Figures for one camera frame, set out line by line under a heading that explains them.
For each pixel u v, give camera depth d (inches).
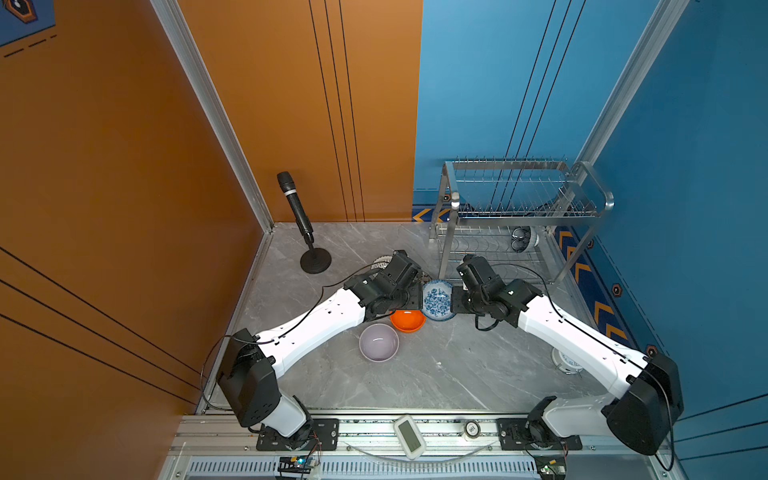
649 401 15.3
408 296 27.2
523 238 42.7
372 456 28.1
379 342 34.1
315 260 42.8
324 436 29.0
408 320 35.9
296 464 27.9
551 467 27.8
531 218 46.5
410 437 28.0
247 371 16.1
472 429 27.4
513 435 28.6
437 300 32.6
